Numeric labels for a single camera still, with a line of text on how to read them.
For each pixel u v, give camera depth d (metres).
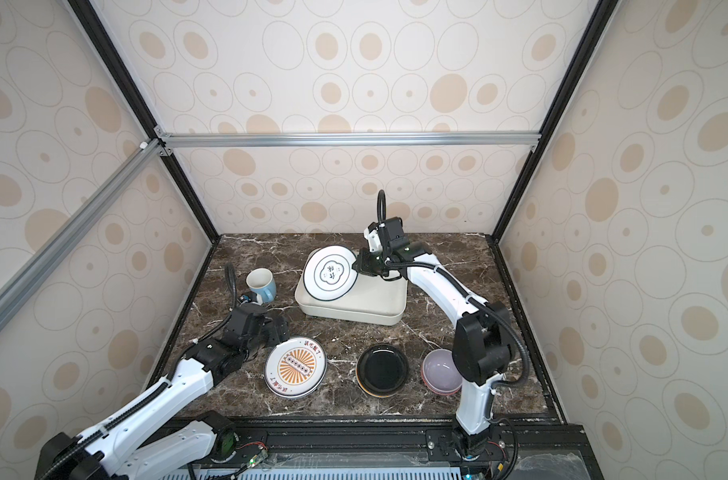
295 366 0.85
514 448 0.71
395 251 0.66
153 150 0.87
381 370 0.84
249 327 0.62
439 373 0.82
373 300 1.00
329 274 0.87
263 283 0.94
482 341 0.48
